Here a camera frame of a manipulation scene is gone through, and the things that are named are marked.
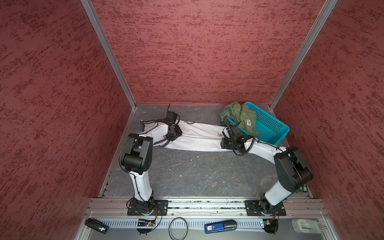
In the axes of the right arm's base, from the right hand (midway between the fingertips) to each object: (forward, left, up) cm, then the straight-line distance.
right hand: (223, 146), depth 94 cm
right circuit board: (-42, -18, -5) cm, 46 cm away
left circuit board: (-40, +45, -7) cm, 60 cm away
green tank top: (+14, -15, +11) cm, 23 cm away
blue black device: (-42, +7, +1) cm, 42 cm away
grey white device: (-43, -33, -2) cm, 54 cm away
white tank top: (+9, +18, -2) cm, 20 cm away
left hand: (+7, +29, +1) cm, 30 cm away
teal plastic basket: (+20, -30, -3) cm, 36 cm away
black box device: (-39, +65, +1) cm, 76 cm away
